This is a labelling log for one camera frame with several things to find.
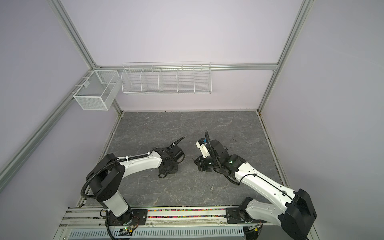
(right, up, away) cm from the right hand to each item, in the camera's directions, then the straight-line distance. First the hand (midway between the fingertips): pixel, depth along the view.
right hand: (195, 162), depth 76 cm
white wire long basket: (-20, +51, +23) cm, 59 cm away
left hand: (-14, -9, +12) cm, 20 cm away
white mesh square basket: (-64, +42, +23) cm, 80 cm away
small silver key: (+9, -16, +6) cm, 20 cm away
